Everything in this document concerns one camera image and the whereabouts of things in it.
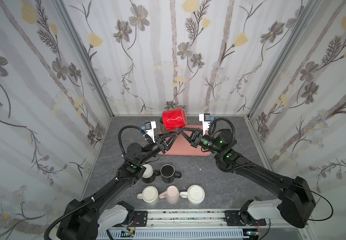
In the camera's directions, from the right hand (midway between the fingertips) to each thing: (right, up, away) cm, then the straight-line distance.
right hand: (180, 128), depth 60 cm
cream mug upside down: (-15, -34, +15) cm, 40 cm away
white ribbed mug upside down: (+8, -34, +15) cm, 38 cm away
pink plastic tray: (+1, -7, +2) cm, 8 cm away
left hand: (-2, -1, +4) cm, 5 cm away
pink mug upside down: (-4, -33, +14) cm, 36 cm away
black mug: (-6, -25, +21) cm, 33 cm away
